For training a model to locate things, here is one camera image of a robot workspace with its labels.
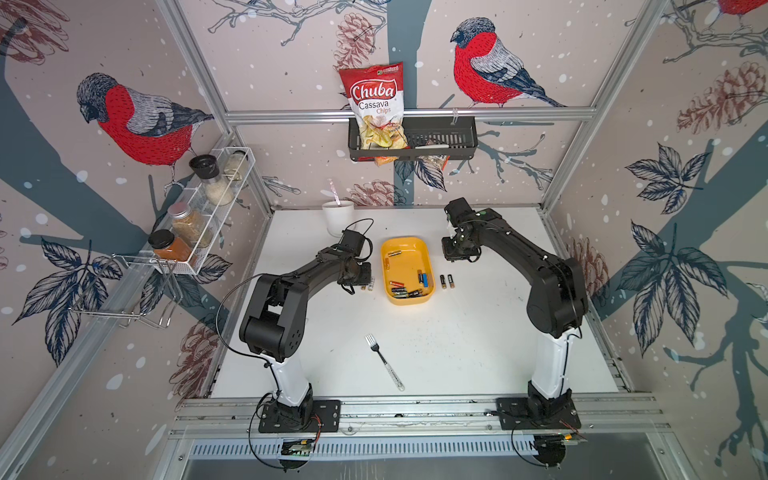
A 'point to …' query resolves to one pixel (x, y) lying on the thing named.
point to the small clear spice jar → (234, 166)
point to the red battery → (396, 284)
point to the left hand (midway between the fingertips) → (369, 271)
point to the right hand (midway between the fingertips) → (448, 253)
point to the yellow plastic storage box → (408, 271)
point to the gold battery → (396, 252)
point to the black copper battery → (443, 283)
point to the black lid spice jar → (218, 191)
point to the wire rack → (146, 289)
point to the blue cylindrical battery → (425, 280)
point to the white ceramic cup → (337, 218)
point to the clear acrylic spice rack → (194, 194)
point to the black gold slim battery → (451, 281)
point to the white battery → (370, 287)
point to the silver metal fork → (376, 347)
